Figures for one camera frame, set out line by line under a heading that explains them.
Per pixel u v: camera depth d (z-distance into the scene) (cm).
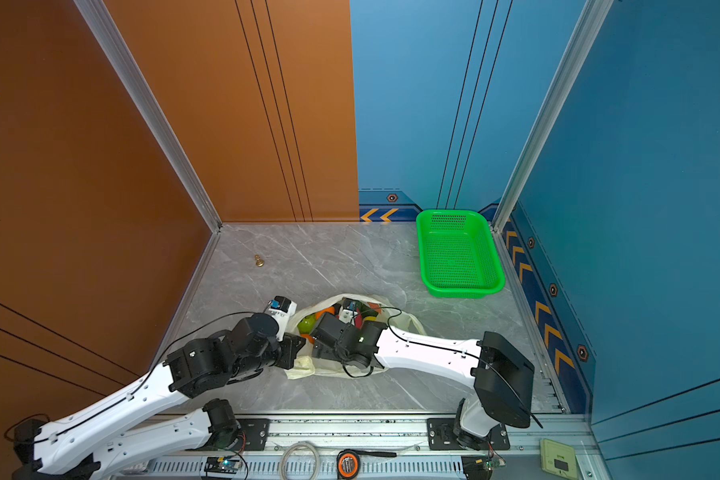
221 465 71
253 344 51
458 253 112
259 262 108
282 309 63
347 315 72
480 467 70
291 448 71
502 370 41
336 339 58
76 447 41
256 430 75
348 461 67
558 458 68
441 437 72
